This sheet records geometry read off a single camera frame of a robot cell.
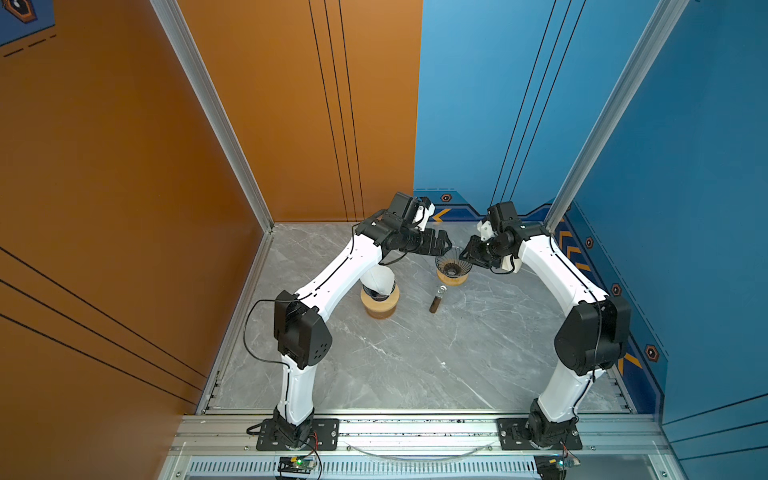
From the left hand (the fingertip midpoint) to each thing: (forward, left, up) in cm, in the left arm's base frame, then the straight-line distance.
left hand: (439, 241), depth 81 cm
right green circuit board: (-48, -26, -26) cm, 61 cm away
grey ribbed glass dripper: (+2, -5, -12) cm, 13 cm away
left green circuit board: (-48, +34, -27) cm, 65 cm away
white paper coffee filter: (-5, +16, -11) cm, 21 cm away
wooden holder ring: (-4, -5, -14) cm, 15 cm away
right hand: (+1, -8, -8) cm, 11 cm away
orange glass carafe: (-10, +17, -24) cm, 30 cm away
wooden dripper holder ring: (-11, +16, -17) cm, 26 cm away
